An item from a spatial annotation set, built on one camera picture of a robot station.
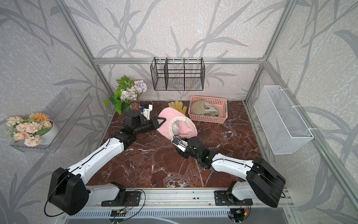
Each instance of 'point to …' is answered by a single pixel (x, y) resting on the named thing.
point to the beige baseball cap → (202, 107)
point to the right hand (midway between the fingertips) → (178, 141)
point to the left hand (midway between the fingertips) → (166, 120)
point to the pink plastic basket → (220, 103)
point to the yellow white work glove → (178, 106)
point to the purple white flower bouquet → (127, 97)
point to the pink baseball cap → (176, 124)
